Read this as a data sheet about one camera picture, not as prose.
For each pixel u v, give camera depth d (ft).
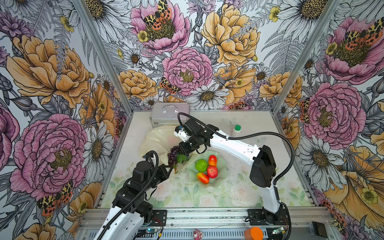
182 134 2.48
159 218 2.43
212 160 2.92
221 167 2.86
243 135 1.74
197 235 2.17
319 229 2.29
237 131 3.24
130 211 1.65
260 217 2.40
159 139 2.97
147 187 1.70
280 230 2.34
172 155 2.61
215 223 2.44
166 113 3.28
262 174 1.70
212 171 2.73
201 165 2.84
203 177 2.73
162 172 2.13
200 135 1.99
